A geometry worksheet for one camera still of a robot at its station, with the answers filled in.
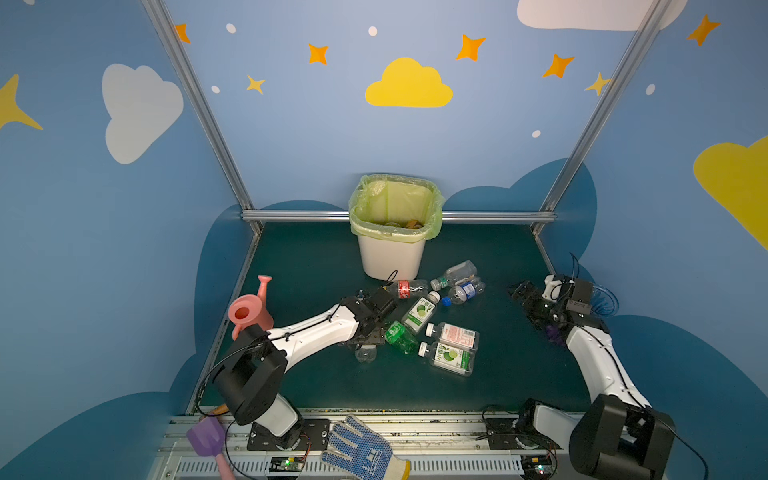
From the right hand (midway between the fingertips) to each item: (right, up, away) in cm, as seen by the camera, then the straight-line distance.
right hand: (518, 294), depth 85 cm
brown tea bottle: (-29, +22, +18) cm, 41 cm away
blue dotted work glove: (-41, -38, -15) cm, 58 cm away
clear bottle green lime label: (-21, -18, -1) cm, 27 cm away
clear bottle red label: (-32, 0, +11) cm, 34 cm away
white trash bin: (-40, +10, +14) cm, 43 cm away
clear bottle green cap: (-14, +4, +19) cm, 24 cm away
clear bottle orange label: (-44, -17, -2) cm, 47 cm away
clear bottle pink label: (-18, -13, +3) cm, 22 cm away
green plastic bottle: (-35, -13, +3) cm, 37 cm away
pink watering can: (-78, -5, -1) cm, 78 cm away
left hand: (-43, -13, +1) cm, 45 cm away
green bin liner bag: (-35, +17, -7) cm, 39 cm away
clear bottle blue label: (-11, 0, +13) cm, 17 cm away
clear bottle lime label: (-27, -7, +8) cm, 29 cm away
